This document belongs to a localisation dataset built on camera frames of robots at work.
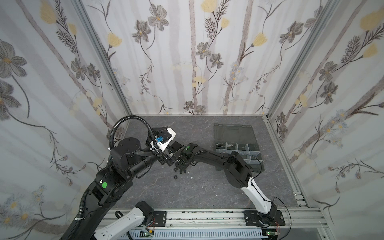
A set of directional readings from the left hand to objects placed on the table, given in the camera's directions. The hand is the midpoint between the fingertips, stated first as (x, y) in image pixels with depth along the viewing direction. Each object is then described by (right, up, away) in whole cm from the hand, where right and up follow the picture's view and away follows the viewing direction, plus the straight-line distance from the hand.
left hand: (175, 137), depth 55 cm
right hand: (-1, -17, +37) cm, 40 cm away
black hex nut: (-4, -26, +34) cm, 43 cm away
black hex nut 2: (-5, -22, +36) cm, 42 cm away
